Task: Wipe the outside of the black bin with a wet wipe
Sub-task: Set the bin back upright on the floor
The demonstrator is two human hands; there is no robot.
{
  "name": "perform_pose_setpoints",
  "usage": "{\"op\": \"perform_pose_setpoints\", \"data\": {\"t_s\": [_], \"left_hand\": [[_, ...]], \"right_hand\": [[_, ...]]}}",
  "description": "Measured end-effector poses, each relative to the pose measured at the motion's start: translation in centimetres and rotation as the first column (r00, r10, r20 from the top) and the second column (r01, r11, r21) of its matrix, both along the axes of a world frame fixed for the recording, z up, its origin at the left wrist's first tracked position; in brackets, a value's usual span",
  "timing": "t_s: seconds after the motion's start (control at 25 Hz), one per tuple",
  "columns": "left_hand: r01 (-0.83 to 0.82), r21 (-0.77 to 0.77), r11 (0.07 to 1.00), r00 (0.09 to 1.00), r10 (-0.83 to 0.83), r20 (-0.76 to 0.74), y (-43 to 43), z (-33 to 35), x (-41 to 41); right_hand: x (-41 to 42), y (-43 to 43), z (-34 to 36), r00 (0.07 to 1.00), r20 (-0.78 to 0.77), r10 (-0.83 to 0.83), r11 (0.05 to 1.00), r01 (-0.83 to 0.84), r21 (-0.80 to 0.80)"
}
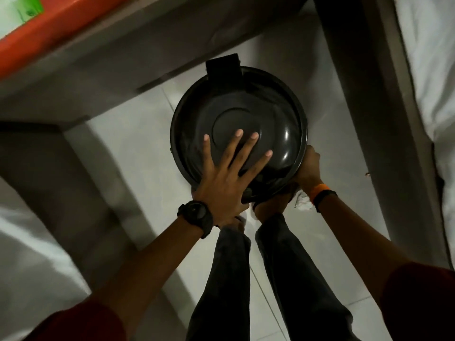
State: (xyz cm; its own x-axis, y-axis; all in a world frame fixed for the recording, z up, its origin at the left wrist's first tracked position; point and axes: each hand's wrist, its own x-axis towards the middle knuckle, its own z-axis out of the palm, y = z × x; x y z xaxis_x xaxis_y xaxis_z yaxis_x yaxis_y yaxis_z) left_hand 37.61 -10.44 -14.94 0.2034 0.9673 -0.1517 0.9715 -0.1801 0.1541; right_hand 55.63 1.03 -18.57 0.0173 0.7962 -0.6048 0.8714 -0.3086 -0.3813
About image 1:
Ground person's left forearm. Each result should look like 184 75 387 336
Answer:
87 214 207 338

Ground dark jeans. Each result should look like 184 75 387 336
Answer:
185 214 360 341

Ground person's right foot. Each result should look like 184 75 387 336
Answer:
253 191 297 223

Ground person's left foot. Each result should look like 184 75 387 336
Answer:
220 209 249 234

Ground person's left hand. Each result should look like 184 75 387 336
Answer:
192 129 273 228

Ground crumpled white paper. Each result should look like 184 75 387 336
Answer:
294 191 315 211

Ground person's foot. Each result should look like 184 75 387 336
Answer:
220 209 249 234
253 191 297 223

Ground black round lidded bin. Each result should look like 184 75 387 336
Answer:
170 54 308 205

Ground person's right hand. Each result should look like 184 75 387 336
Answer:
292 145 323 194

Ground black wristband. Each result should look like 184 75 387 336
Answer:
313 190 338 213

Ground white bed sheet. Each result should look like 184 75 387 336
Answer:
0 177 91 341
391 0 455 261

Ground person's right forearm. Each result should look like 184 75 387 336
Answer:
317 194 414 306

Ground orange wristband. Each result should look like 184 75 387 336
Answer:
307 184 331 203

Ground grey bed frame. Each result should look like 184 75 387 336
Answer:
312 0 454 271

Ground black wristwatch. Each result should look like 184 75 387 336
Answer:
177 200 214 240

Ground green and white packet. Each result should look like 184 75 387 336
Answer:
0 0 45 40

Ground red shirt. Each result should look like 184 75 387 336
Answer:
21 262 455 341

